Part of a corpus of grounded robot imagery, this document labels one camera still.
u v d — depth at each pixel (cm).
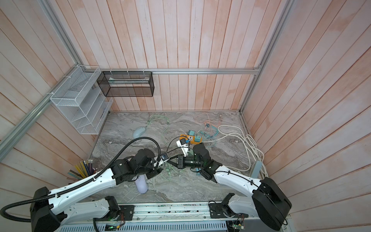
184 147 70
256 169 85
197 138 95
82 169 76
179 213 75
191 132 105
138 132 105
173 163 72
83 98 79
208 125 110
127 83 104
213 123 111
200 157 59
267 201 41
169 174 87
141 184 81
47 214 38
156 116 118
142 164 57
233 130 108
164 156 65
